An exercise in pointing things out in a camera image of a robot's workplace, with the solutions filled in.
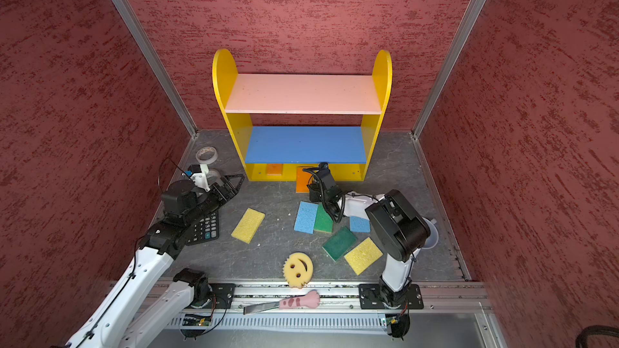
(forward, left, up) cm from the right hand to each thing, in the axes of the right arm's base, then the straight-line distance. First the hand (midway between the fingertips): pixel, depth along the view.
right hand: (313, 192), depth 96 cm
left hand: (-9, +23, +20) cm, 32 cm away
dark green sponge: (-22, -8, -1) cm, 23 cm away
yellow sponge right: (-25, -17, -2) cm, 31 cm away
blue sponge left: (-10, +3, -1) cm, 11 cm away
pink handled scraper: (-38, +2, -1) cm, 38 cm away
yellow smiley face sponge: (-29, +6, 0) cm, 30 cm away
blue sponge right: (-14, -17, -1) cm, 22 cm away
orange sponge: (+12, +17, 0) cm, 21 cm away
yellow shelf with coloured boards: (+9, +15, +15) cm, 23 cm away
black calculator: (-15, +39, 0) cm, 42 cm away
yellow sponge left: (-13, +25, -1) cm, 28 cm away
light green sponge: (-12, -4, -1) cm, 13 cm away
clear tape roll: (+23, +50, -1) cm, 55 cm away
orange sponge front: (+7, +4, 0) cm, 8 cm away
